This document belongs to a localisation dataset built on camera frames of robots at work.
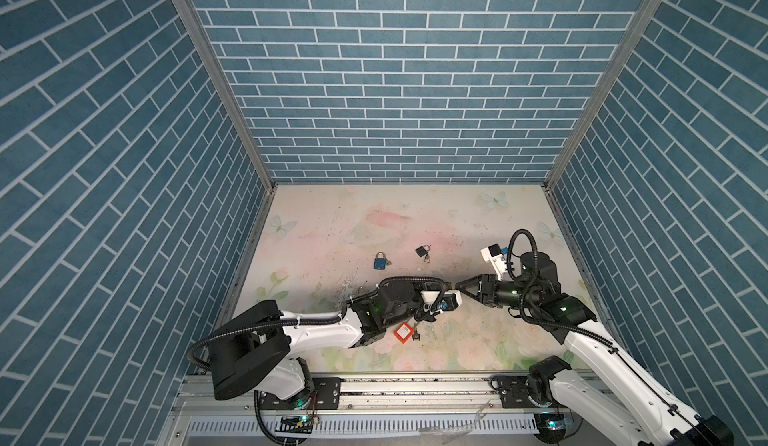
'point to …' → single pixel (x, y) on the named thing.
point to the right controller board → (551, 426)
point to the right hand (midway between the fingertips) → (457, 285)
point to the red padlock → (404, 332)
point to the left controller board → (294, 424)
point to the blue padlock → (379, 263)
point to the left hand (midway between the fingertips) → (449, 285)
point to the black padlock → (423, 250)
